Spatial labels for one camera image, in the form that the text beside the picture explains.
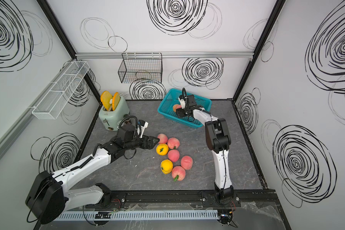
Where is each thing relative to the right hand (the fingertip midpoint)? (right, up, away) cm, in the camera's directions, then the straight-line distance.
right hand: (181, 110), depth 104 cm
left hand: (-17, -17, -24) cm, 34 cm away
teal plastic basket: (-8, +10, +12) cm, 17 cm away
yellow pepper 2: (-10, -32, -25) cm, 42 cm away
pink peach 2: (-7, -20, -15) cm, 26 cm away
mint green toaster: (-47, -6, -13) cm, 49 cm away
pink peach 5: (-2, -34, -27) cm, 43 cm away
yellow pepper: (-13, -24, -19) cm, 33 cm away
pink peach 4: (+2, -30, -24) cm, 38 cm away
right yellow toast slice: (-43, +6, -13) cm, 46 cm away
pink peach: (-12, -18, -14) cm, 26 cm away
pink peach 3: (-6, -27, -20) cm, 34 cm away
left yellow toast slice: (-51, +8, -11) cm, 53 cm away
